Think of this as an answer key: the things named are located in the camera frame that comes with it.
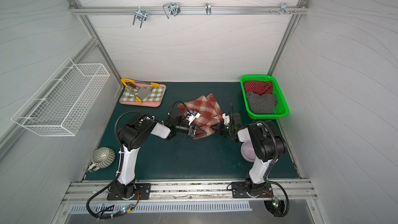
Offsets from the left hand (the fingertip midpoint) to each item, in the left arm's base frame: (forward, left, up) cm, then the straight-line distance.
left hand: (205, 134), depth 88 cm
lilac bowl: (-10, -23, -1) cm, 25 cm away
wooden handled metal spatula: (+35, +48, -4) cm, 60 cm away
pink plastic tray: (+25, +37, -5) cm, 45 cm away
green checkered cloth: (+33, +37, -4) cm, 50 cm away
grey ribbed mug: (-13, +57, -5) cm, 59 cm away
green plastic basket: (+18, -49, +1) cm, 53 cm away
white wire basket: (0, +65, +26) cm, 70 cm away
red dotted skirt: (+36, -37, +3) cm, 52 cm away
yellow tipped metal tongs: (+42, +62, +1) cm, 75 cm away
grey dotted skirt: (+20, -37, +3) cm, 43 cm away
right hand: (+7, -4, -4) cm, 9 cm away
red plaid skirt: (+18, -3, -3) cm, 19 cm away
